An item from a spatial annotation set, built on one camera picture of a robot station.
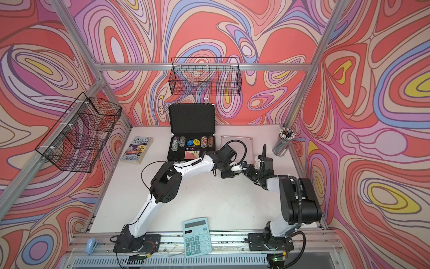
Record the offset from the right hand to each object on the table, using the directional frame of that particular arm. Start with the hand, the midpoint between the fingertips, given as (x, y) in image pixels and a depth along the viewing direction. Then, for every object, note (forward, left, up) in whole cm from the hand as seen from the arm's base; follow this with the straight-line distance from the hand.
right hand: (243, 173), depth 95 cm
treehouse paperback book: (+18, +65, +3) cm, 68 cm away
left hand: (+1, +5, 0) cm, 5 cm away
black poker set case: (+30, +31, +5) cm, 43 cm away
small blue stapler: (-34, +71, +3) cm, 79 cm away
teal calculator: (-32, +25, +1) cm, 41 cm away
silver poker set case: (+1, +4, +22) cm, 23 cm away
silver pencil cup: (+13, -23, +16) cm, 31 cm away
